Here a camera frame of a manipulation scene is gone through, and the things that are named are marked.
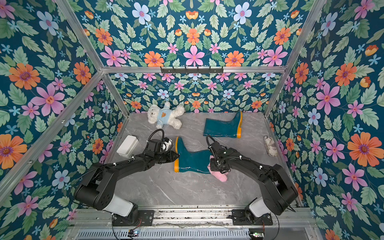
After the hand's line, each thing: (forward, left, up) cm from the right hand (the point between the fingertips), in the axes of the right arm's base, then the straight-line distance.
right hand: (217, 166), depth 87 cm
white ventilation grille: (-33, +26, -5) cm, 42 cm away
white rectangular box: (+11, +58, +2) cm, 59 cm away
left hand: (+6, +23, +2) cm, 24 cm away
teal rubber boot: (+31, -3, -2) cm, 31 cm away
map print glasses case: (+16, -36, -2) cm, 39 cm away
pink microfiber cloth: (-7, -1, +1) cm, 7 cm away
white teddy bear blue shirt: (+36, +38, +6) cm, 52 cm away
